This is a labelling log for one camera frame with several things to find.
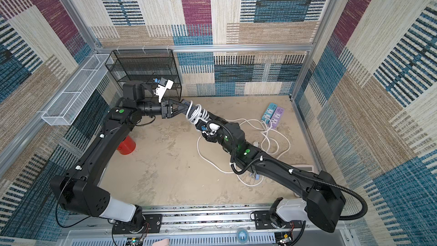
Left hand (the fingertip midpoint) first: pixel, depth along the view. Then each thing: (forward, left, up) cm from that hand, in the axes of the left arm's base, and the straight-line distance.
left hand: (186, 107), depth 69 cm
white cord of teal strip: (+4, -52, -35) cm, 63 cm away
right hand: (0, -9, -7) cm, 11 cm away
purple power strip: (+20, -48, -32) cm, 61 cm away
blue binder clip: (-15, -31, -34) cm, 48 cm away
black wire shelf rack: (+44, +35, -10) cm, 57 cm away
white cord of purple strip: (-12, -15, -34) cm, 39 cm away
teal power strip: (+24, -44, -32) cm, 59 cm away
